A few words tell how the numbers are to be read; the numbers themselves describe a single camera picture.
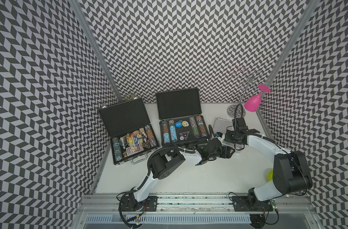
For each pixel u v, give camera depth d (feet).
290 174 1.45
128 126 3.16
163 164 1.70
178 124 3.24
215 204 2.48
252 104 2.91
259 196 2.03
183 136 3.07
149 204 2.38
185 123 3.26
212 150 2.29
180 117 3.27
